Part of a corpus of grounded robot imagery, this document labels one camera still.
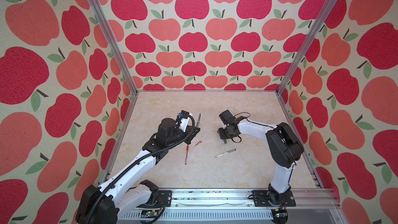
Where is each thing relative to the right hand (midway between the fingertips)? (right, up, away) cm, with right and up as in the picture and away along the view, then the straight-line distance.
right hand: (223, 138), depth 96 cm
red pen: (-23, -5, -5) cm, 24 cm away
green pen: (-16, +13, -22) cm, 30 cm away
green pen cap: (0, -1, -3) cm, 3 cm away
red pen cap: (-16, -3, -3) cm, 16 cm away
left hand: (-15, +8, -22) cm, 28 cm away
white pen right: (+3, -6, -6) cm, 9 cm away
